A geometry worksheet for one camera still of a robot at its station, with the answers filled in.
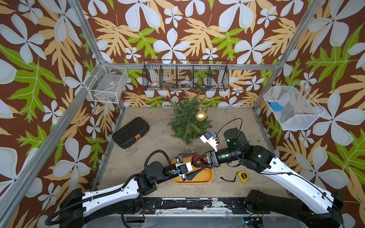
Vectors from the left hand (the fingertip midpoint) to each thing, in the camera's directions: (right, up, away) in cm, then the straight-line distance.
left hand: (198, 157), depth 62 cm
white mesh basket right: (+59, +22, +17) cm, 65 cm away
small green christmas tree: (-6, +14, +15) cm, 21 cm away
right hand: (-1, -2, -3) cm, 3 cm away
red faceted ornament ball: (-1, 0, -4) cm, 4 cm away
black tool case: (-43, +7, +34) cm, 55 cm away
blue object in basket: (+51, +25, +24) cm, 61 cm away
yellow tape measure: (+29, -16, +21) cm, 39 cm away
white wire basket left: (-53, +39, +24) cm, 70 cm away
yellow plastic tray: (+7, -18, +22) cm, 29 cm away
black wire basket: (-5, +48, +36) cm, 60 cm away
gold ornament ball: (+2, +19, +8) cm, 21 cm away
